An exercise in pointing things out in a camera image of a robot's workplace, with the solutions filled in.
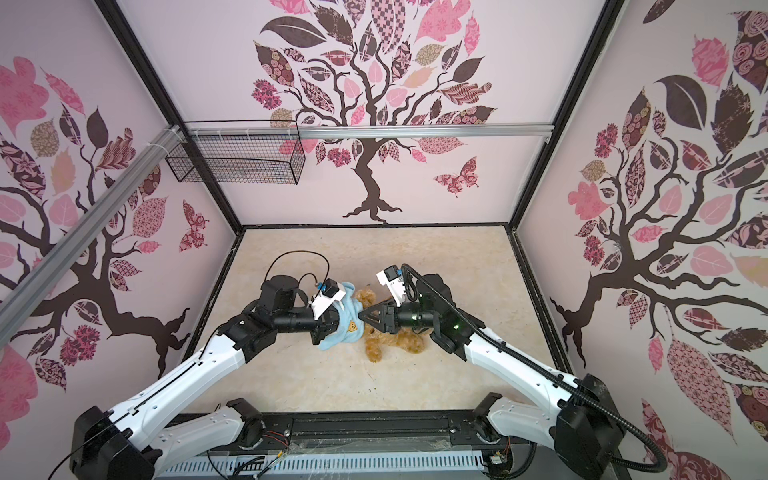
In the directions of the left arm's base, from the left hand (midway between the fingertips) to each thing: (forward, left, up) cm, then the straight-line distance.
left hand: (350, 323), depth 73 cm
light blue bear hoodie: (-2, -1, +4) cm, 5 cm away
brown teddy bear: (-1, -6, -8) cm, 11 cm away
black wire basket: (+53, +40, +14) cm, 68 cm away
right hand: (0, -4, +5) cm, 7 cm away
